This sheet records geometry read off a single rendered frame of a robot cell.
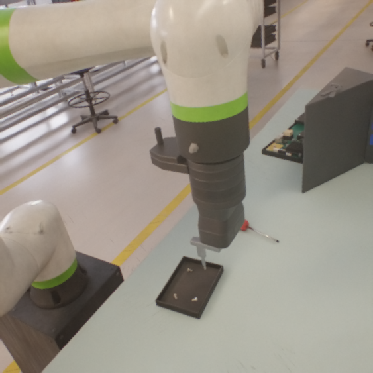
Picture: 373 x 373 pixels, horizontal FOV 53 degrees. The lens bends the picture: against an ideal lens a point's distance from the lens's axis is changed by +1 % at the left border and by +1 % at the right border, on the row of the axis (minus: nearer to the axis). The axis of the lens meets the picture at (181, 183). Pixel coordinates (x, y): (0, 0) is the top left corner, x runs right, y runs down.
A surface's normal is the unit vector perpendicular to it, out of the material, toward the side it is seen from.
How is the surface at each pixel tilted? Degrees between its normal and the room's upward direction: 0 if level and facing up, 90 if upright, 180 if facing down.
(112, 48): 114
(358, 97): 90
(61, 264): 90
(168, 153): 0
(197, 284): 0
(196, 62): 104
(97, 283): 0
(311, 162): 90
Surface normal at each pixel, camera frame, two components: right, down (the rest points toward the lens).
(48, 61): -0.05, 0.83
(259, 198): -0.15, -0.84
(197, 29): -0.08, 0.37
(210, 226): -0.52, 0.21
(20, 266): 0.85, -0.26
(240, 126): 0.74, 0.26
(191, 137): -0.55, 0.51
